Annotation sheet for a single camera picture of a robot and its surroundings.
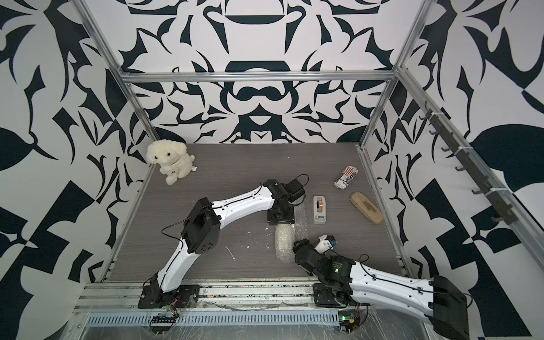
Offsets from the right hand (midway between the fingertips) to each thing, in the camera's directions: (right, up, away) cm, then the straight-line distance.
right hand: (292, 248), depth 83 cm
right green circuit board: (+17, -19, -12) cm, 28 cm away
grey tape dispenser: (+12, +10, +6) cm, 17 cm away
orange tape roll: (+13, +15, +9) cm, 22 cm away
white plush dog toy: (-51, +35, +11) cm, 63 cm away
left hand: (-2, +10, +5) cm, 11 cm away
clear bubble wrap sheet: (-2, +5, 0) cm, 5 cm away
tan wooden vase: (+34, +13, +9) cm, 37 cm away
